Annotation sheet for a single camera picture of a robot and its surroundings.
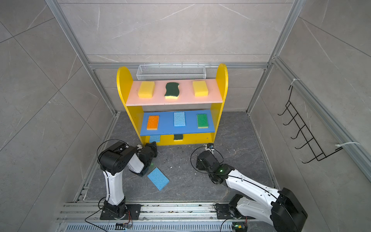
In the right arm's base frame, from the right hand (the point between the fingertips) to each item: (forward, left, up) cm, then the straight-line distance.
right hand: (201, 158), depth 84 cm
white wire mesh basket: (+53, +19, +26) cm, 61 cm away
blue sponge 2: (+19, +30, -6) cm, 36 cm away
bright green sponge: (+24, -2, +6) cm, 25 cm away
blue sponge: (+25, +13, +7) cm, 30 cm away
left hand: (+18, +29, -3) cm, 34 cm away
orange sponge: (+22, +30, +7) cm, 38 cm away
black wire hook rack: (+1, -48, +23) cm, 53 cm away
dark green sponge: (+19, +15, -5) cm, 25 cm away
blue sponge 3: (-9, +26, -7) cm, 28 cm away
